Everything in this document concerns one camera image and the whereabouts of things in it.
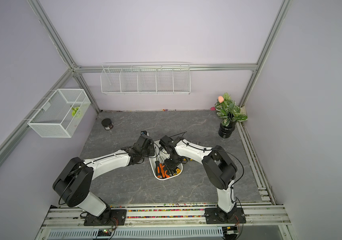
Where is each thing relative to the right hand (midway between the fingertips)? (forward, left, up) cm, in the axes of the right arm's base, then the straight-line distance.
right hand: (173, 163), depth 90 cm
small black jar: (+31, +49, +1) cm, 58 cm away
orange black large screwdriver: (-4, +9, +1) cm, 10 cm away
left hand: (+8, +14, +5) cm, 16 cm away
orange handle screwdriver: (-7, +6, +1) cm, 9 cm away
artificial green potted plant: (+20, -30, +26) cm, 44 cm away
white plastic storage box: (+4, +8, +1) cm, 9 cm away
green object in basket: (+19, +54, +27) cm, 63 cm away
